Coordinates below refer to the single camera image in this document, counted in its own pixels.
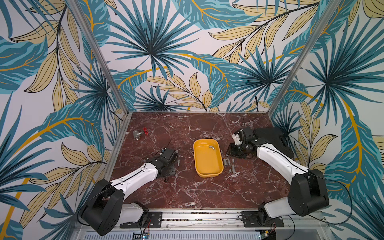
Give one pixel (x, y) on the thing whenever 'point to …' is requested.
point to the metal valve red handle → (136, 134)
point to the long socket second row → (178, 162)
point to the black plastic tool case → (273, 137)
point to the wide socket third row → (233, 169)
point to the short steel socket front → (233, 160)
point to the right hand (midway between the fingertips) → (228, 152)
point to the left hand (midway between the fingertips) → (169, 171)
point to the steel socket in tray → (210, 146)
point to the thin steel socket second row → (229, 162)
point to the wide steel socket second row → (225, 162)
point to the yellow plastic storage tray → (208, 157)
